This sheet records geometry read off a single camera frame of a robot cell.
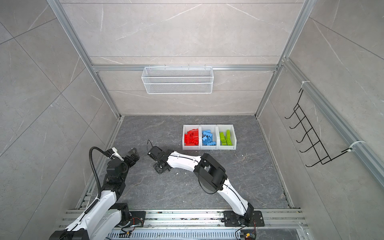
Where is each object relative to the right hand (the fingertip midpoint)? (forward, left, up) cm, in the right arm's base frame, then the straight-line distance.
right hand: (161, 166), depth 93 cm
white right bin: (+27, -43, +3) cm, 50 cm away
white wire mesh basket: (+49, -11, +30) cm, 59 cm away
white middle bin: (+26, -36, +3) cm, 44 cm away
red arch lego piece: (+23, -21, +5) cm, 31 cm away
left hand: (+4, +16, +15) cm, 22 cm away
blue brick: (+22, -31, +5) cm, 38 cm away
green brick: (+18, -46, +1) cm, 49 cm away
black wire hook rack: (0, -77, +31) cm, 83 cm away
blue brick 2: (+17, -30, +5) cm, 35 cm away
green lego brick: (+17, -41, +4) cm, 45 cm away
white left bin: (+24, -15, +7) cm, 30 cm away
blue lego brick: (+15, -33, +2) cm, 37 cm away
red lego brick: (+17, -18, +3) cm, 25 cm away
